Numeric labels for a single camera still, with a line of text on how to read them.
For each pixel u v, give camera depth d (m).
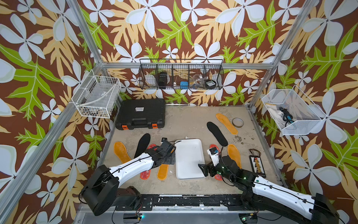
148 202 0.74
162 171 0.84
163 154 0.65
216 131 1.05
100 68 0.90
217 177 0.82
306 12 0.69
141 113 1.08
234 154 0.92
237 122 1.10
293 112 0.78
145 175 0.84
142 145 0.96
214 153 0.69
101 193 0.41
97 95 0.82
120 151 0.94
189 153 0.93
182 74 0.96
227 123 1.08
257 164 0.86
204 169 0.71
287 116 0.77
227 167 0.58
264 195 0.53
